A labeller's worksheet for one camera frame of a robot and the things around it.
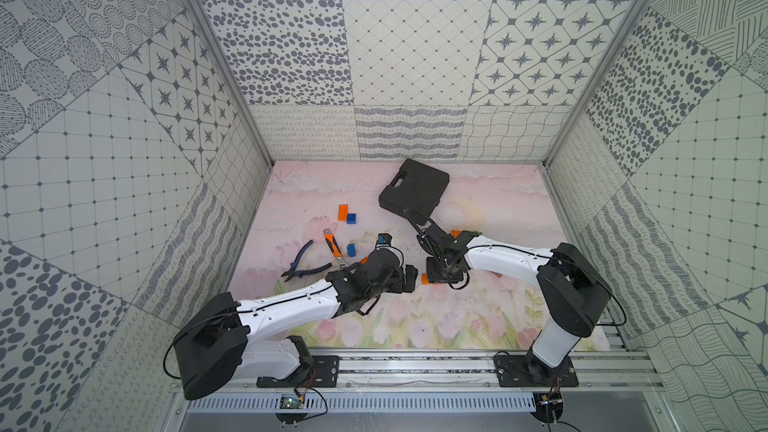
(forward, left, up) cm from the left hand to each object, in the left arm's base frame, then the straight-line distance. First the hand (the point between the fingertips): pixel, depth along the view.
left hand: (414, 277), depth 79 cm
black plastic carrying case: (+36, -1, -6) cm, 37 cm away
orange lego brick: (+28, +25, -9) cm, 38 cm away
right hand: (+4, -8, -10) cm, 13 cm away
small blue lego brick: (+13, +20, -10) cm, 26 cm away
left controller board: (-27, +30, -13) cm, 42 cm away
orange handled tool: (+14, +26, -9) cm, 31 cm away
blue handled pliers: (+5, +37, -10) cm, 38 cm away
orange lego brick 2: (-4, +12, +17) cm, 21 cm away
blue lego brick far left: (+25, +21, -9) cm, 35 cm away
